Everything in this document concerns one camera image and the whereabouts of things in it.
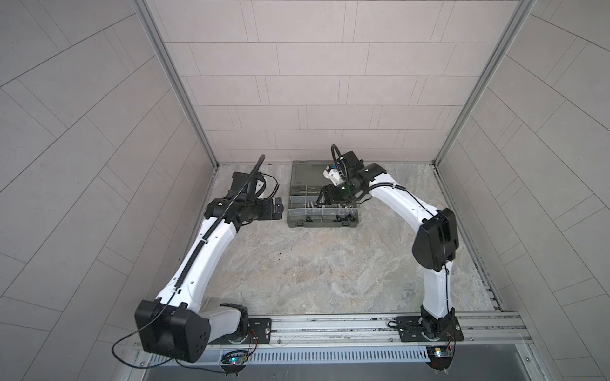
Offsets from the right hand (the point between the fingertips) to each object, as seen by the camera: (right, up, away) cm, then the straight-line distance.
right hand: (323, 201), depth 85 cm
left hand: (-16, 0, -8) cm, 18 cm away
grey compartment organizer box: (-7, +7, +24) cm, 26 cm away
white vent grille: (+4, -43, -17) cm, 47 cm away
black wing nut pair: (+10, -8, +11) cm, 17 cm away
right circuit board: (+33, -44, -17) cm, 58 cm away
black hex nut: (-6, -8, +11) cm, 15 cm away
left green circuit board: (-25, -41, -21) cm, 52 cm away
